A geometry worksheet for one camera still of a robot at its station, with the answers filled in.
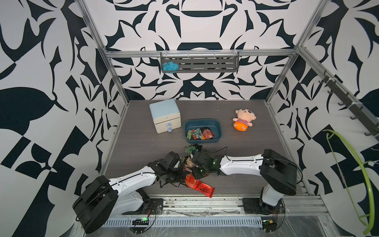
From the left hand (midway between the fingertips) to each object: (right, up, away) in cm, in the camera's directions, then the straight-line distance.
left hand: (184, 175), depth 83 cm
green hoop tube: (+64, -5, -32) cm, 72 cm away
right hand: (+4, +1, +2) cm, 4 cm away
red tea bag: (+11, -5, -4) cm, 13 cm away
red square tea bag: (+15, +21, +16) cm, 30 cm away
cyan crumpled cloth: (-9, +63, +8) cm, 64 cm away
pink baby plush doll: (+40, +32, +18) cm, 55 cm away
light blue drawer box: (-11, +33, +9) cm, 36 cm away
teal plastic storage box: (+12, +23, +18) cm, 31 cm away
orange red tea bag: (+3, -2, -2) cm, 4 cm away
